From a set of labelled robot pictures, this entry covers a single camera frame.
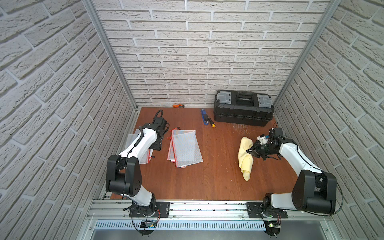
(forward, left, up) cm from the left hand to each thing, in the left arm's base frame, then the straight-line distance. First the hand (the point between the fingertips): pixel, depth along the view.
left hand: (148, 142), depth 85 cm
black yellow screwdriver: (+21, -41, -9) cm, 47 cm away
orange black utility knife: (+43, -14, -12) cm, 47 cm away
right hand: (-4, -59, -2) cm, 59 cm away
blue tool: (+28, -35, -9) cm, 46 cm away
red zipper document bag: (-3, +3, -12) cm, 13 cm away
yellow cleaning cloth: (-10, -56, 0) cm, 56 cm away
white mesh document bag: (-2, -12, -12) cm, 17 cm away
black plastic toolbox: (+25, -60, +6) cm, 65 cm away
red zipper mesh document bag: (+4, -22, -13) cm, 26 cm away
